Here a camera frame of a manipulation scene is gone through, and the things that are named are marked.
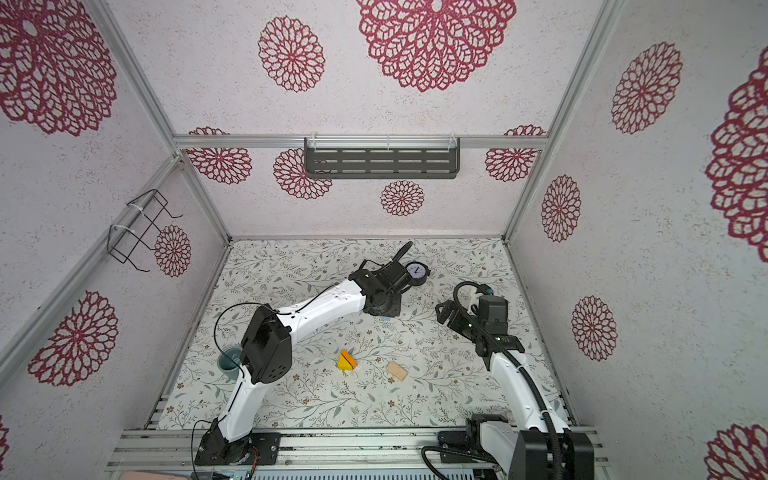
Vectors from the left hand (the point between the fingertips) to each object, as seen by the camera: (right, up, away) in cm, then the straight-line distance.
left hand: (388, 312), depth 90 cm
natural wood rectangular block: (+3, -16, -5) cm, 17 cm away
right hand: (+17, +2, -6) cm, 18 cm away
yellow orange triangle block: (-12, -14, -4) cm, 19 cm away
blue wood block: (-1, 0, -10) cm, 10 cm away
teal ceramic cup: (-46, -14, -7) cm, 48 cm away
